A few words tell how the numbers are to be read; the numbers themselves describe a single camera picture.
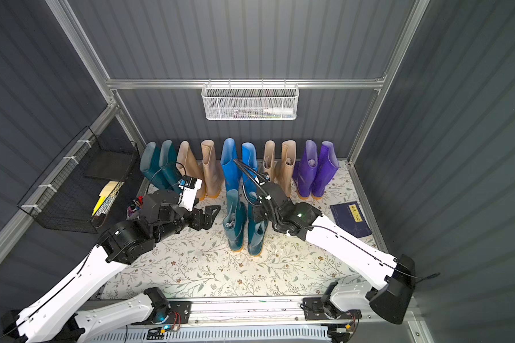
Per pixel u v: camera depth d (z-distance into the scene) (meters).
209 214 0.58
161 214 0.45
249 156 0.87
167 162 0.84
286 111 0.88
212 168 0.91
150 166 0.83
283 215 0.52
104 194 0.72
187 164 0.85
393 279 0.39
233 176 0.92
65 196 0.69
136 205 0.87
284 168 0.86
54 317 0.37
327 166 0.85
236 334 0.77
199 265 0.85
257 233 0.65
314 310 0.73
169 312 0.72
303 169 0.89
